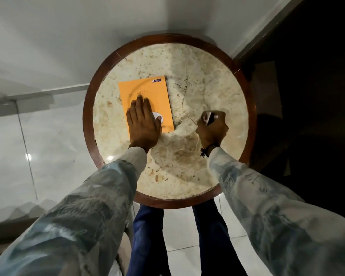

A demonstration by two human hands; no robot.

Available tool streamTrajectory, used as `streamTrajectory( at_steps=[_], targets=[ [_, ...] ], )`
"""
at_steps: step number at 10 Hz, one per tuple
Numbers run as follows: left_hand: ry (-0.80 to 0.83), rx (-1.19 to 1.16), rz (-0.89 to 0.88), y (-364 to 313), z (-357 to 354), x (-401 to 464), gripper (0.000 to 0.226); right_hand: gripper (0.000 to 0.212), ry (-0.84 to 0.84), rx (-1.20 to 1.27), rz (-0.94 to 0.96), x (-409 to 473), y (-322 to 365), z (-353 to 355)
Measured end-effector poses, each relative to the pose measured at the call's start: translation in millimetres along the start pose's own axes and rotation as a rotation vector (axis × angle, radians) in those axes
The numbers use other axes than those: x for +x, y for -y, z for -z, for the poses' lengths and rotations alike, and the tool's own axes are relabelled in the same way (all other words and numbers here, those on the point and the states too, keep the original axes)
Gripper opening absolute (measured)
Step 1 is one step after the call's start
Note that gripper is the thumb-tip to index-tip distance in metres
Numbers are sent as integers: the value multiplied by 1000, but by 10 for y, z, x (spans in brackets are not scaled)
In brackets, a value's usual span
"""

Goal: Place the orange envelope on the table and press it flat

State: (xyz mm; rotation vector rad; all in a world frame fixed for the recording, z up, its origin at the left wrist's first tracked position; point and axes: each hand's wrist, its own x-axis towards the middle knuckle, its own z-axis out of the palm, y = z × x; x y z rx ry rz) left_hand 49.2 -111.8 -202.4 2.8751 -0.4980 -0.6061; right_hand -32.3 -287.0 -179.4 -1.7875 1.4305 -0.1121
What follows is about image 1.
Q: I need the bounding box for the person's leg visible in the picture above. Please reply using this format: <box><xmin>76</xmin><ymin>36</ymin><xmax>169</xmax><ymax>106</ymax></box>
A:
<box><xmin>128</xmin><ymin>205</ymin><xmax>172</xmax><ymax>276</ymax></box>
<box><xmin>192</xmin><ymin>198</ymin><xmax>248</xmax><ymax>276</ymax></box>

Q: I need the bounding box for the person's left hand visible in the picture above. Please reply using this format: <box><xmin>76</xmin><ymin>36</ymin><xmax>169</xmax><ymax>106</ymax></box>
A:
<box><xmin>126</xmin><ymin>95</ymin><xmax>163</xmax><ymax>150</ymax></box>

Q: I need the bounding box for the round marble table wooden rim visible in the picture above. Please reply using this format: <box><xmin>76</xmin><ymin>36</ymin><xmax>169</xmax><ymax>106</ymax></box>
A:
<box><xmin>83</xmin><ymin>33</ymin><xmax>257</xmax><ymax>209</ymax></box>

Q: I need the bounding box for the person's left leg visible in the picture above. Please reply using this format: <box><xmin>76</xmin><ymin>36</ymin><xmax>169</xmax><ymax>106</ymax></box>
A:
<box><xmin>128</xmin><ymin>205</ymin><xmax>172</xmax><ymax>276</ymax></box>

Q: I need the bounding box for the person's left forearm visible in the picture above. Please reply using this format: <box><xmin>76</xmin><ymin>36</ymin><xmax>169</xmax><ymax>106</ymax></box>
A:
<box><xmin>0</xmin><ymin>147</ymin><xmax>148</xmax><ymax>276</ymax></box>

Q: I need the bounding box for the white and black pen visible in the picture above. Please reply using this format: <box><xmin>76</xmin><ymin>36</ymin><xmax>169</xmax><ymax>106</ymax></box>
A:
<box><xmin>204</xmin><ymin>111</ymin><xmax>219</xmax><ymax>126</ymax></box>

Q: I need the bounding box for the person's right hand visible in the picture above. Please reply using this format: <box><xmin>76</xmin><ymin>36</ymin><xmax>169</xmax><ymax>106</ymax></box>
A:
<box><xmin>195</xmin><ymin>110</ymin><xmax>229</xmax><ymax>150</ymax></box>

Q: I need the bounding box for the person's right leg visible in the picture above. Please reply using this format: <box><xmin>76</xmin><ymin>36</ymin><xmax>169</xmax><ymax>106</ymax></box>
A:
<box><xmin>192</xmin><ymin>198</ymin><xmax>248</xmax><ymax>276</ymax></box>

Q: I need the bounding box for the person's right forearm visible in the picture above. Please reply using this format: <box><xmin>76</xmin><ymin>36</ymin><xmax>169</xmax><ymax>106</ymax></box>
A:
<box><xmin>208</xmin><ymin>147</ymin><xmax>345</xmax><ymax>276</ymax></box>

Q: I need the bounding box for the orange notebook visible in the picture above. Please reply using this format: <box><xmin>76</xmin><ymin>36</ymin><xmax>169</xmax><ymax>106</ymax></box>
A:
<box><xmin>118</xmin><ymin>75</ymin><xmax>175</xmax><ymax>138</ymax></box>

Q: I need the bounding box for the black thread wristband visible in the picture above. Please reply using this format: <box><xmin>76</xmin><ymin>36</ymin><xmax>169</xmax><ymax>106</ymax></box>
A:
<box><xmin>200</xmin><ymin>143</ymin><xmax>221</xmax><ymax>160</ymax></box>

